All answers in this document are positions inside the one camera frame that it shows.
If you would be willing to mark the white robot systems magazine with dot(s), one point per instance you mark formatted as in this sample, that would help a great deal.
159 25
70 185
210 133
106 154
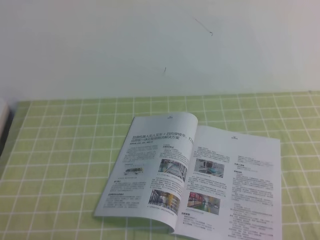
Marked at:
203 182

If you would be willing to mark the green checkered tablecloth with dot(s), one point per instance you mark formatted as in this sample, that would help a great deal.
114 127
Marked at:
59 153

